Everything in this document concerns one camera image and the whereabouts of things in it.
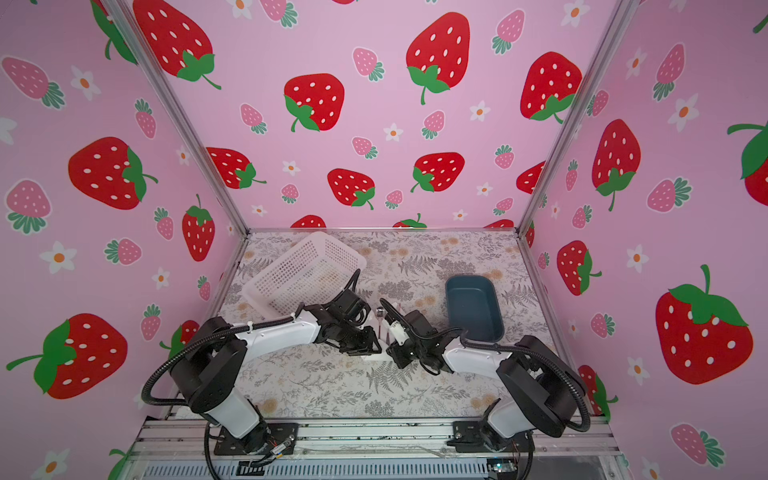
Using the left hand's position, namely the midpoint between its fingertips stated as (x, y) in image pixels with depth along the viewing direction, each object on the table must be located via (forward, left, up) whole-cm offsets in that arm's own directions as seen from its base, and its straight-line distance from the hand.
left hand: (381, 351), depth 84 cm
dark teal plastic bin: (+18, -30, -4) cm, 35 cm away
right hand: (+2, -2, -2) cm, 3 cm away
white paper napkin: (+1, 0, +11) cm, 11 cm away
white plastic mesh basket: (+32, +28, -3) cm, 42 cm away
